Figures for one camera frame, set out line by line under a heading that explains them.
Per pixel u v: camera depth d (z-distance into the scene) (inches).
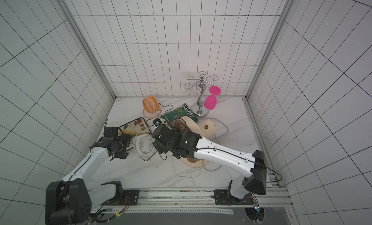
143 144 32.4
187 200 28.6
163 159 33.7
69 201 15.9
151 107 39.9
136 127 39.8
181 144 18.4
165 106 44.6
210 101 37.5
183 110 40.3
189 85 35.1
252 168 15.6
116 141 28.6
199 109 43.4
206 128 28.6
